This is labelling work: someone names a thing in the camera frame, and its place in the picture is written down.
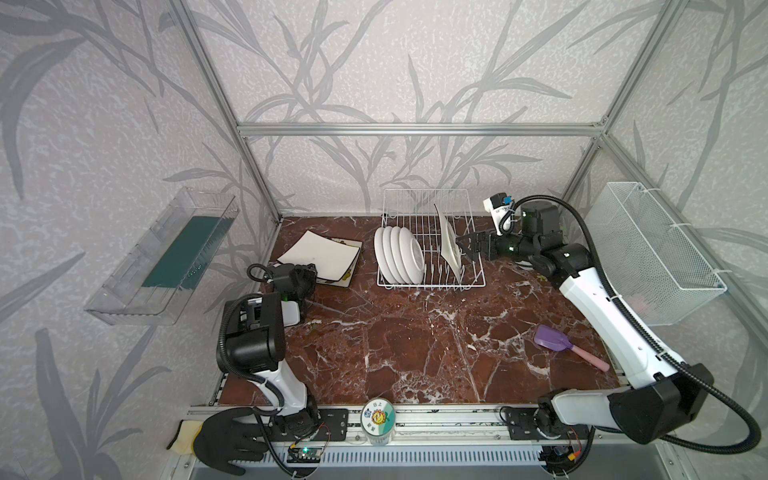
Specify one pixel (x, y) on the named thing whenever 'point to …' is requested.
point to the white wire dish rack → (414, 209)
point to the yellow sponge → (184, 442)
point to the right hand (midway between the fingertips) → (471, 228)
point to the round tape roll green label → (378, 419)
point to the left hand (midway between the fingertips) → (319, 251)
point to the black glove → (220, 441)
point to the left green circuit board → (303, 455)
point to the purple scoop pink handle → (557, 340)
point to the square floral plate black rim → (346, 279)
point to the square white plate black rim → (331, 259)
